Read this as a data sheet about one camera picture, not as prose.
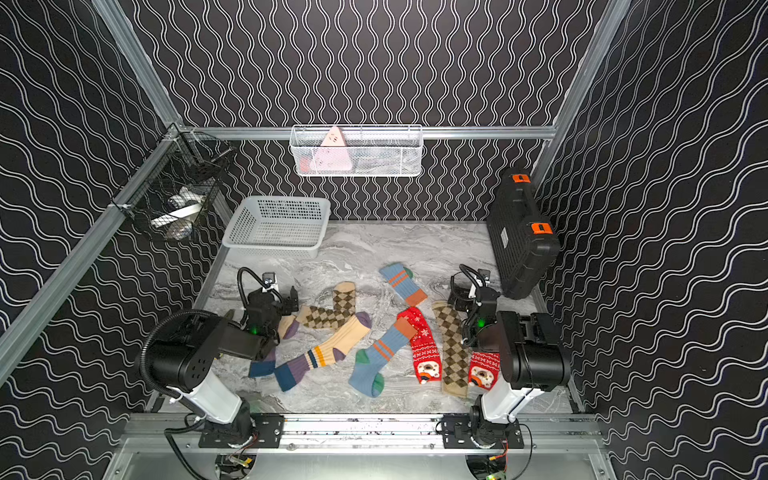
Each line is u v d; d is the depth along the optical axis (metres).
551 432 0.76
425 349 0.86
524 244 0.86
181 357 0.47
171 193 0.92
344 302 0.98
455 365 0.86
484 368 0.85
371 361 0.86
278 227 1.20
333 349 0.88
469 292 0.86
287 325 0.92
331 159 0.88
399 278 1.03
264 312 0.72
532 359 0.45
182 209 0.76
